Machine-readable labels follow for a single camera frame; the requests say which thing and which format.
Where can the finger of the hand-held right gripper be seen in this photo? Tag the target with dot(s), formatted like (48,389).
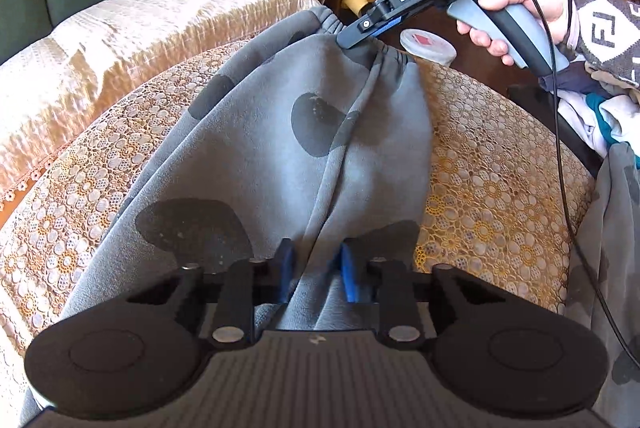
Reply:
(367,30)

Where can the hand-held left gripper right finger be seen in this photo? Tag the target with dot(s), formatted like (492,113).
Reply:
(350,275)

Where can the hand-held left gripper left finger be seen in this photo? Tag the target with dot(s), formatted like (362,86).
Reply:
(286,273)

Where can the grey dotted pants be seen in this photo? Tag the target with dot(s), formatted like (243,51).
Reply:
(300,107)

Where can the person's right forearm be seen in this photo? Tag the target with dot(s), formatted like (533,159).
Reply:
(605,32)

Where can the round plastic container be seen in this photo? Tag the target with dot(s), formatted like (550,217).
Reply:
(430,50)

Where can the white teal garment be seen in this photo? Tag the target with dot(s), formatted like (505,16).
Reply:
(600,122)

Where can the cream lace sofa cover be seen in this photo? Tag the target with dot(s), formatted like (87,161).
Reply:
(125,32)

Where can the grey dotted cloth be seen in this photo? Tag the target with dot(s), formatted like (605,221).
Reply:
(615,258)

